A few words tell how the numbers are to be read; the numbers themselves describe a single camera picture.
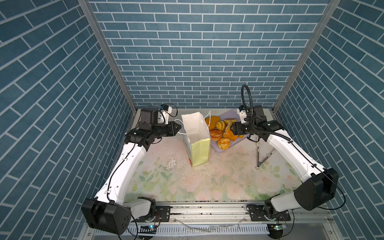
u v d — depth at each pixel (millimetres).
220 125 1012
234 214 755
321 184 407
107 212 366
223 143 961
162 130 615
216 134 990
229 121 1042
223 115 1177
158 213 723
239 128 718
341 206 413
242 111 719
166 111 655
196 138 1021
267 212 660
